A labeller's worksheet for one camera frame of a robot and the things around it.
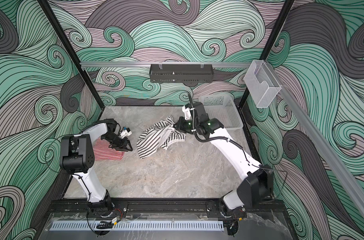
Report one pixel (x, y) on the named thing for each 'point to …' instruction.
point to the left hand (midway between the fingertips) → (129, 148)
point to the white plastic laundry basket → (223, 107)
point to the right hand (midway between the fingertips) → (172, 125)
